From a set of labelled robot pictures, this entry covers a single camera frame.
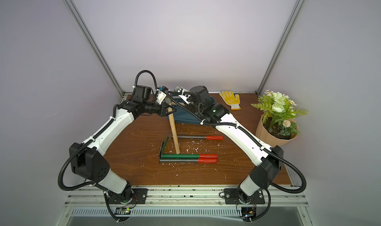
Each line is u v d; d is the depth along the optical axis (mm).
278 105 722
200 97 509
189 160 832
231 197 720
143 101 633
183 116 970
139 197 731
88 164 431
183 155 876
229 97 1180
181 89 602
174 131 806
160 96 712
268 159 403
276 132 842
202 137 925
